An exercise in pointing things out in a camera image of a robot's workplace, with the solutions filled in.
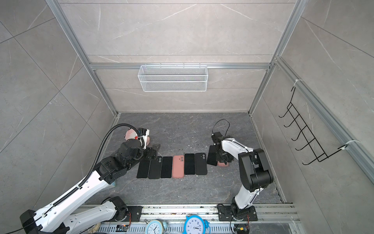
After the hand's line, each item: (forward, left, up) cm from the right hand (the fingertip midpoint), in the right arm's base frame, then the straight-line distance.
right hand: (227, 160), depth 91 cm
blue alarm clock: (-34, +22, +1) cm, 40 cm away
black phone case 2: (-5, +46, 0) cm, 46 cm away
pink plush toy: (+17, +64, +7) cm, 66 cm away
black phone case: (0, +17, -3) cm, 17 cm away
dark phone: (+4, +9, -5) cm, 11 cm away
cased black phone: (-2, +24, -1) cm, 25 cm away
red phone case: (-3, +32, -2) cm, 32 cm away
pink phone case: (-3, +4, 0) cm, 5 cm away
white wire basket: (+49, +35, +29) cm, 67 cm away
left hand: (-1, +42, +24) cm, 48 cm away
